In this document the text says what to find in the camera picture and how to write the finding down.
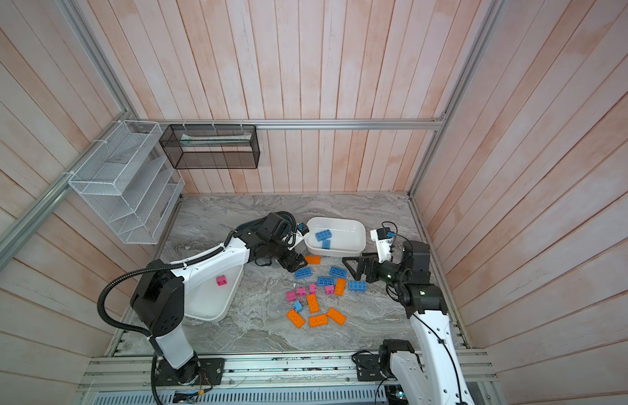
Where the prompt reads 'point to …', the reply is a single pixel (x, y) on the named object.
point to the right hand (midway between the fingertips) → (355, 257)
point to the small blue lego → (297, 305)
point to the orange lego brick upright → (340, 286)
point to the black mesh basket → (212, 146)
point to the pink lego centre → (312, 288)
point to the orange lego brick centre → (313, 303)
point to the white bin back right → (349, 236)
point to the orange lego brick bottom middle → (318, 320)
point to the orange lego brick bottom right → (336, 315)
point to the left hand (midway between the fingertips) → (298, 260)
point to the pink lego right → (329, 289)
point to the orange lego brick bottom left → (295, 318)
